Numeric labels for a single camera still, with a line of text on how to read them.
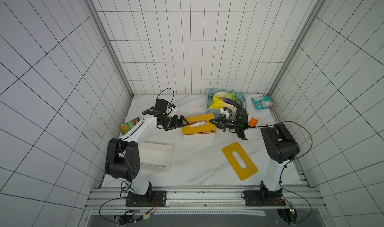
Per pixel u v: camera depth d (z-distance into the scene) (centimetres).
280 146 51
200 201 73
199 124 90
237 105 109
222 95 110
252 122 95
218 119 86
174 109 83
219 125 83
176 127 76
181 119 79
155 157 89
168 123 75
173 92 82
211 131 90
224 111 90
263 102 111
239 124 79
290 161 53
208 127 88
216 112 103
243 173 81
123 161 45
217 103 102
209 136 90
